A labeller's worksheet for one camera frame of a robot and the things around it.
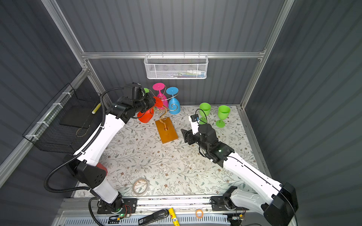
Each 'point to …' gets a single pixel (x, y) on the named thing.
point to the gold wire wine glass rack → (166, 129)
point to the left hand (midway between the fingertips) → (158, 98)
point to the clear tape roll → (140, 186)
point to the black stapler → (158, 215)
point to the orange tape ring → (202, 213)
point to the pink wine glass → (160, 86)
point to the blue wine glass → (174, 107)
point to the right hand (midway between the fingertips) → (189, 127)
